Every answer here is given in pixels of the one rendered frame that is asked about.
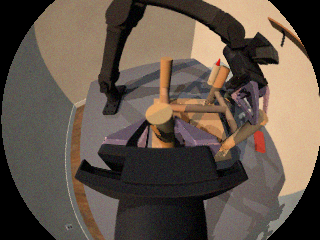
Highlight white glue bottle with red cap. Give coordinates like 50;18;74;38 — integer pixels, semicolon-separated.
207;59;221;86

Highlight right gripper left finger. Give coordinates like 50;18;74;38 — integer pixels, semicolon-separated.
102;116;150;147

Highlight flat red block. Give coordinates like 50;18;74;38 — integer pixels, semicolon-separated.
254;130;265;153

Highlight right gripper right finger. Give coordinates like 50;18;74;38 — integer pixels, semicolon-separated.
174;115;221;157

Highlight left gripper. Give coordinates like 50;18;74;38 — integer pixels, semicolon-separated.
225;61;270;125

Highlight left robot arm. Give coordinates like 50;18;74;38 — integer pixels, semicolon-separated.
98;0;279;115

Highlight brown wooden stool legs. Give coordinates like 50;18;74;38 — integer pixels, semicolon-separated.
145;57;269;151

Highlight beige roll of masking tape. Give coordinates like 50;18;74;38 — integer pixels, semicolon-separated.
224;92;233;102

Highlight cream cylinder with dark end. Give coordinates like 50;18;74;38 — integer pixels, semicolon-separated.
238;112;246;119

